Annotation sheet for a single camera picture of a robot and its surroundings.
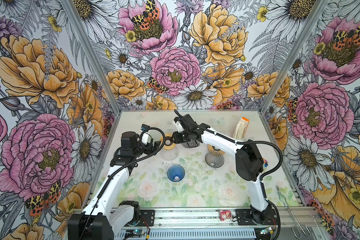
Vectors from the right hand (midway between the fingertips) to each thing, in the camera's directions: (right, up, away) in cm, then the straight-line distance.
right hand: (174, 142), depth 89 cm
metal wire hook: (+58, -39, -17) cm, 72 cm away
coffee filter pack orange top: (+43, +7, +10) cm, 44 cm away
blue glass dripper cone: (+1, -18, +2) cm, 19 cm away
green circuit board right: (+44, -39, -17) cm, 62 cm away
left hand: (-12, 0, -6) cm, 14 cm away
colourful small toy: (+56, -13, +5) cm, 58 cm away
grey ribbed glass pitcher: (+9, 0, -10) cm, 14 cm away
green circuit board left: (-17, -40, -18) cm, 47 cm away
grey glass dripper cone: (+24, -10, +3) cm, 26 cm away
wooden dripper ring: (-3, -1, -1) cm, 4 cm away
